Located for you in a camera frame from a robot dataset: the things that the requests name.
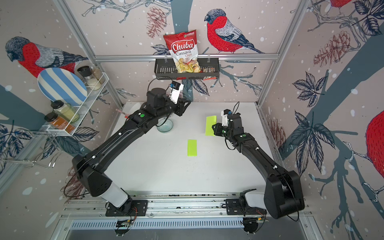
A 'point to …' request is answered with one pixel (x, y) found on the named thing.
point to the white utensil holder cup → (137, 106)
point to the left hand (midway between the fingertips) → (190, 97)
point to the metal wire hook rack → (41, 148)
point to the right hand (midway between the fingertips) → (212, 124)
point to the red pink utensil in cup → (125, 115)
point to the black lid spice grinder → (91, 81)
